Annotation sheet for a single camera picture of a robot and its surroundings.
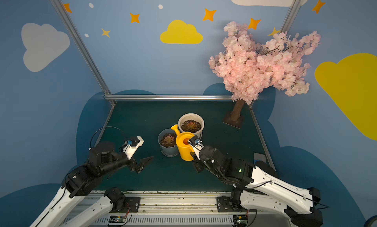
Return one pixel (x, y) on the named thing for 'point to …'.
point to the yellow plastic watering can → (185, 149)
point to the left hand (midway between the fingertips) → (146, 146)
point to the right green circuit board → (240, 221)
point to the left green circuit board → (117, 219)
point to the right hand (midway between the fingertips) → (195, 150)
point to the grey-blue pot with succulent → (167, 140)
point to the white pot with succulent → (191, 122)
